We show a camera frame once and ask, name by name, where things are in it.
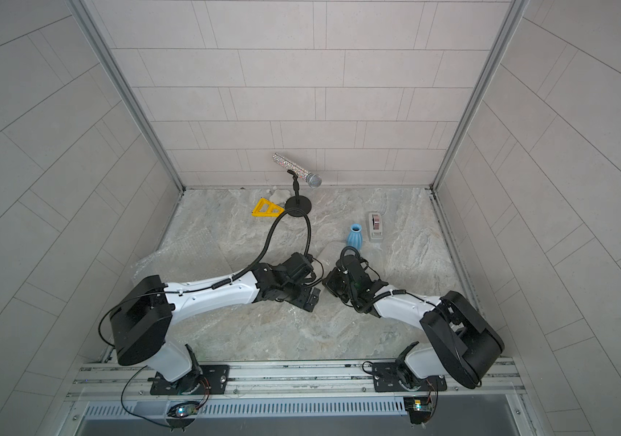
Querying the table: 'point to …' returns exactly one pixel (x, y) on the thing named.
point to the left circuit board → (182, 410)
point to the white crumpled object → (280, 196)
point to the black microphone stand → (297, 201)
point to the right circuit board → (419, 409)
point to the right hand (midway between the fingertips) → (320, 280)
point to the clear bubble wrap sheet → (211, 256)
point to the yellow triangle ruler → (265, 208)
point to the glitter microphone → (312, 180)
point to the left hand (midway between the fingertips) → (312, 296)
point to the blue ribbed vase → (355, 237)
